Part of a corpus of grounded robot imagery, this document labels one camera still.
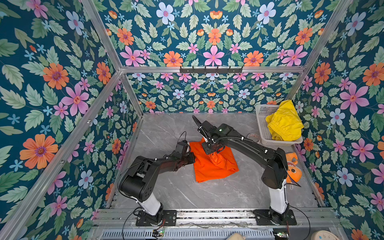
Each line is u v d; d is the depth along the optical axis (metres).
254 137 1.06
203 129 0.65
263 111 1.15
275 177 0.48
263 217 0.71
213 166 0.82
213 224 0.73
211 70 0.93
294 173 0.80
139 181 0.47
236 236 0.66
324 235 0.67
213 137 0.59
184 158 0.80
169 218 0.73
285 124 0.98
